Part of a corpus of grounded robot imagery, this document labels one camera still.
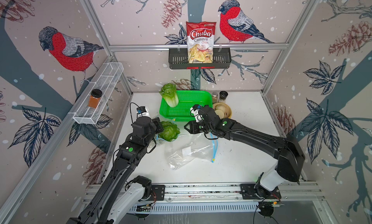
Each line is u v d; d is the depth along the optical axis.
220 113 0.98
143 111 0.62
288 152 0.43
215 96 1.05
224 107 1.04
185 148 0.85
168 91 0.99
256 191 0.66
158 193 0.73
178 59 0.95
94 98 0.66
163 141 0.73
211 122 0.60
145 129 0.55
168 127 0.73
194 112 0.71
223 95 1.04
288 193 0.76
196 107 0.71
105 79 0.86
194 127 0.68
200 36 0.85
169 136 0.76
